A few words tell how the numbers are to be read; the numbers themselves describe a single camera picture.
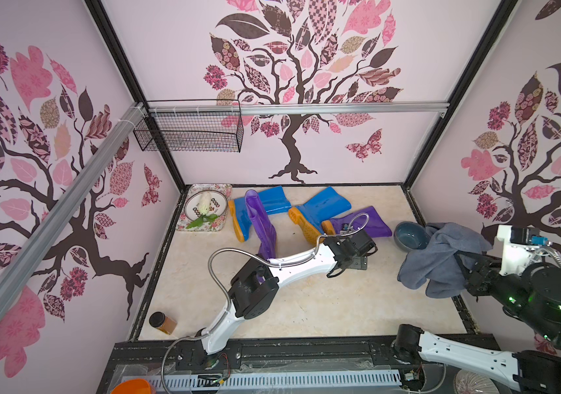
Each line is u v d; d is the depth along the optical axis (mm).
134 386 630
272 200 1124
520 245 398
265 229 949
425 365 725
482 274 422
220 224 1065
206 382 723
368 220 1082
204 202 1086
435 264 531
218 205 1113
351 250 645
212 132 799
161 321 717
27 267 480
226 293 527
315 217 1035
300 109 921
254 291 509
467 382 682
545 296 317
